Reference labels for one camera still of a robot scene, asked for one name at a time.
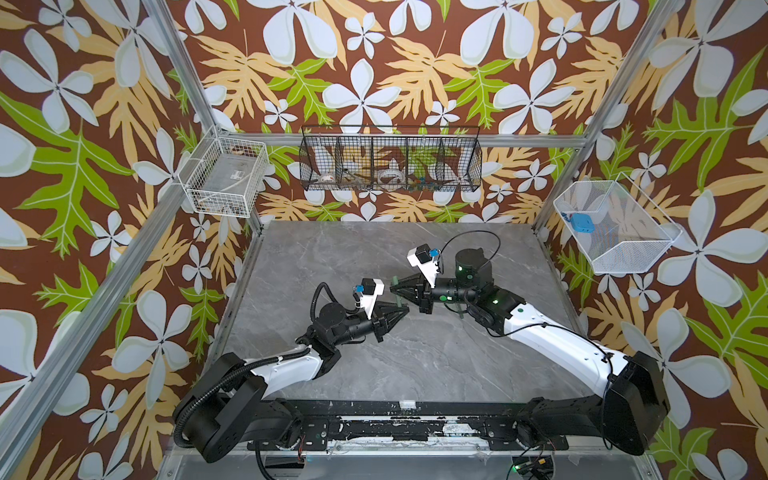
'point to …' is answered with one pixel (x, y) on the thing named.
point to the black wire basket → (390, 157)
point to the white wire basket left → (225, 175)
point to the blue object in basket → (582, 222)
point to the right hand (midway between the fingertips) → (393, 291)
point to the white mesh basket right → (630, 233)
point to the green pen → (395, 282)
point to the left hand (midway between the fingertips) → (404, 304)
